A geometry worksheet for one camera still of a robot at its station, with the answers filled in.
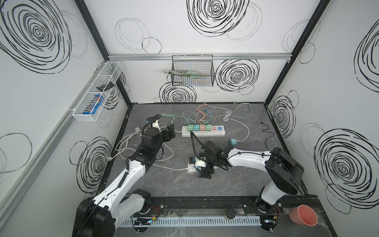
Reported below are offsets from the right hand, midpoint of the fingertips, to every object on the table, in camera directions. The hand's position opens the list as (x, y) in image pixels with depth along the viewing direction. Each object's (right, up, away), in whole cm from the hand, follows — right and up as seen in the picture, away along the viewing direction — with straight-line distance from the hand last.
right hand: (198, 165), depth 85 cm
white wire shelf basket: (-55, +56, +6) cm, 79 cm away
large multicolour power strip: (+13, +19, +15) cm, 27 cm away
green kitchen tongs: (-3, +55, +4) cm, 55 cm away
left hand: (-17, +23, -5) cm, 29 cm away
